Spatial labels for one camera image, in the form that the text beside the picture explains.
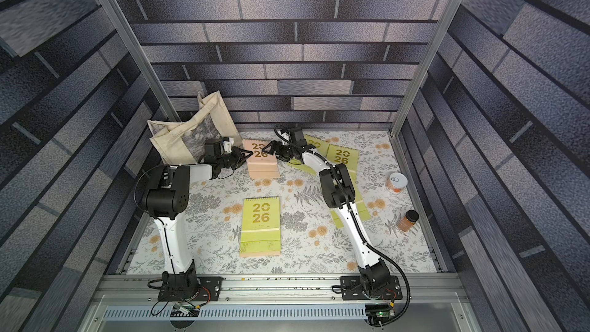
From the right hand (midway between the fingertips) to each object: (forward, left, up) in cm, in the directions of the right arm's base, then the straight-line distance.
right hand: (266, 152), depth 107 cm
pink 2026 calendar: (-8, +1, 0) cm, 8 cm away
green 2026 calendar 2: (+1, -35, -3) cm, 35 cm away
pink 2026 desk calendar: (-45, -4, -4) cm, 45 cm away
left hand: (-4, +4, +6) cm, 9 cm away
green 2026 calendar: (-36, -2, -1) cm, 36 cm away
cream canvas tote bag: (-13, +31, +22) cm, 40 cm away
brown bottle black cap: (-35, -56, +2) cm, 66 cm away
